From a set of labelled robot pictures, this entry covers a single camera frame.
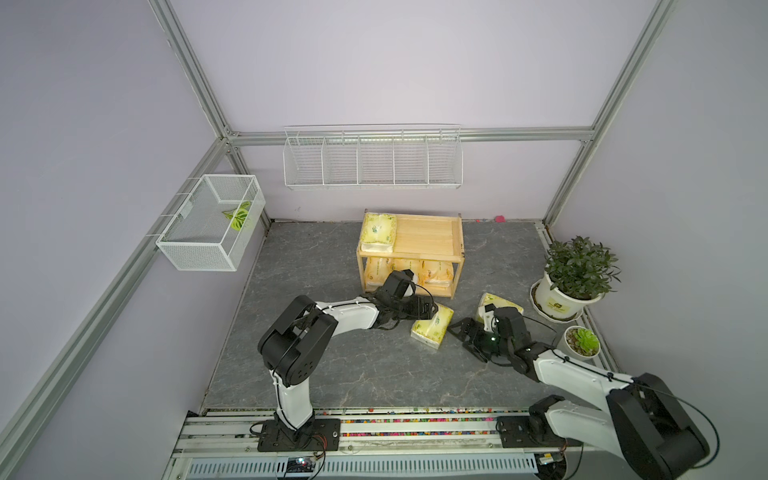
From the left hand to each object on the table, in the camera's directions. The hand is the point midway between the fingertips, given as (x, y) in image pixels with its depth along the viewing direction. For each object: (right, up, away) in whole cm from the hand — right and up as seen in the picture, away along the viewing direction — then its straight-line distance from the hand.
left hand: (427, 311), depth 90 cm
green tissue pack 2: (+1, -5, -3) cm, 6 cm away
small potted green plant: (+39, -6, -11) cm, 41 cm away
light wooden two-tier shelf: (0, +20, -3) cm, 20 cm away
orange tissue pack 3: (+3, +11, +7) cm, 14 cm away
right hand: (+7, -6, -4) cm, 10 cm away
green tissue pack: (-15, +24, -6) cm, 28 cm away
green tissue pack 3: (+23, +2, +4) cm, 23 cm away
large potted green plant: (+42, +12, -6) cm, 44 cm away
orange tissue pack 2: (-7, +14, +10) cm, 18 cm away
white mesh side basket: (-61, +25, -7) cm, 66 cm away
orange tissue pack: (-16, +12, +9) cm, 22 cm away
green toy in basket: (-53, +28, -9) cm, 61 cm away
